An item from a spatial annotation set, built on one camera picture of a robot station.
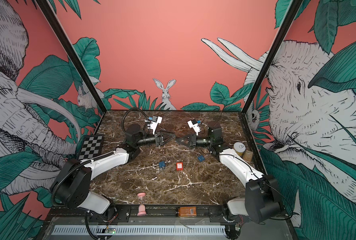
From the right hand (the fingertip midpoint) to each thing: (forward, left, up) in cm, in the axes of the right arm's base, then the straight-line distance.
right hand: (177, 142), depth 70 cm
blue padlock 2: (+5, -14, -26) cm, 30 cm away
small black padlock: (+1, 0, -1) cm, 2 cm away
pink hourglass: (-23, +19, -25) cm, 39 cm away
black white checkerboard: (+11, +57, -23) cm, 62 cm away
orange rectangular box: (-25, -5, -23) cm, 34 cm away
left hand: (+3, +1, +1) cm, 4 cm away
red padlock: (-1, 0, -26) cm, 26 cm away
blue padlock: (0, +11, -26) cm, 28 cm away
